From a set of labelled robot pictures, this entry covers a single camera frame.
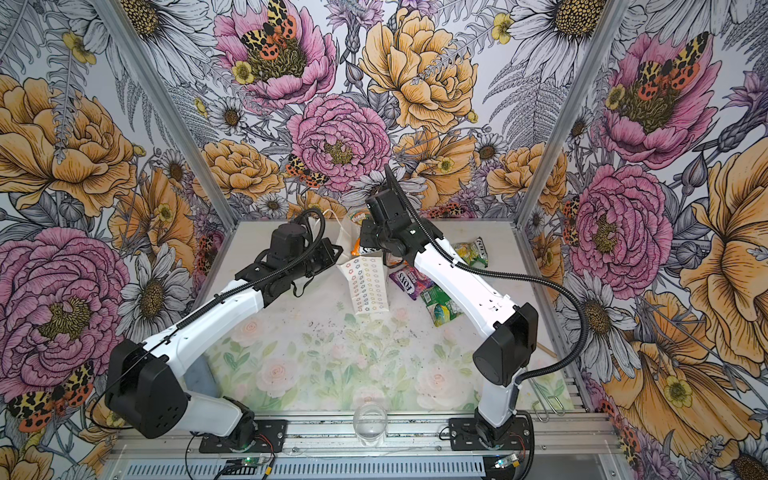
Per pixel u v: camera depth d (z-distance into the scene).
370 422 0.78
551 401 0.79
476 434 0.67
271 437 0.74
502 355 0.51
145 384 0.41
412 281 1.00
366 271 0.82
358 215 0.76
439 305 0.95
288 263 0.60
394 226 0.58
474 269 0.49
